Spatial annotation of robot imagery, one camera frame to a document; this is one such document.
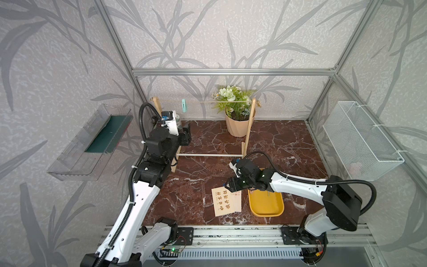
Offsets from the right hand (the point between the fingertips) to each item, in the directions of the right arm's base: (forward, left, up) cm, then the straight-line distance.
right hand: (227, 184), depth 82 cm
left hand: (+13, +18, +30) cm, 38 cm away
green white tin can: (+46, +34, -2) cm, 57 cm away
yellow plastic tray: (-7, -19, -7) cm, 22 cm away
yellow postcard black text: (-6, +1, -7) cm, 10 cm away
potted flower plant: (+40, -6, +18) cm, 44 cm away
